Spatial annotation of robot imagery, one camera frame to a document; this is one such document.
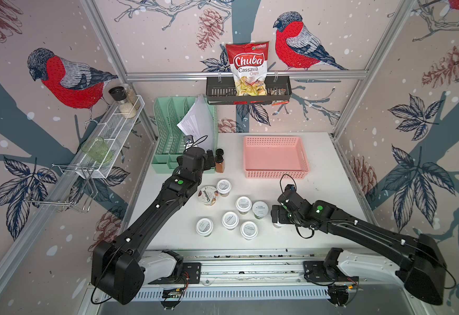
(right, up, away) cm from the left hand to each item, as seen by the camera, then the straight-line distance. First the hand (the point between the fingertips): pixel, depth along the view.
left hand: (203, 148), depth 79 cm
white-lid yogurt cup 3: (+11, -30, +2) cm, 32 cm away
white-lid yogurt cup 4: (0, -33, +1) cm, 33 cm away
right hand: (+32, -27, +2) cm, 42 cm away
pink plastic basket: (+35, -5, +32) cm, 48 cm away
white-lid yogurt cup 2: (+17, -25, +6) cm, 31 cm away
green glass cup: (-36, 0, -11) cm, 38 cm away
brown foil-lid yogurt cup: (0, -22, +11) cm, 25 cm away
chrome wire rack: (-38, -12, -21) cm, 44 cm away
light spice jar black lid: (+5, -1, +22) cm, 22 cm away
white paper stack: (-5, +13, +17) cm, 22 cm away
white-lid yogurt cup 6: (+32, -33, +4) cm, 46 cm away
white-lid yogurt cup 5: (+19, -34, -1) cm, 38 cm away
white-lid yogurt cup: (+8, -18, +12) cm, 23 cm away
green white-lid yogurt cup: (+24, -27, +6) cm, 37 cm away
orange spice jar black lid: (+5, -9, +21) cm, 24 cm away
